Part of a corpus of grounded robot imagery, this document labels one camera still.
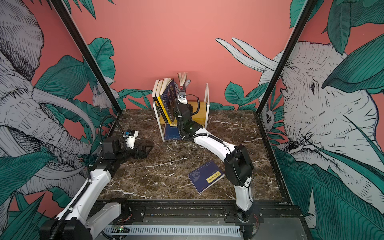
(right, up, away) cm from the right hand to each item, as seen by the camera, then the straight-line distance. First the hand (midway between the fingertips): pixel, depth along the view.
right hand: (179, 98), depth 79 cm
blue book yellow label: (+15, -45, +8) cm, 48 cm away
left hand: (-18, -25, +1) cm, 31 cm away
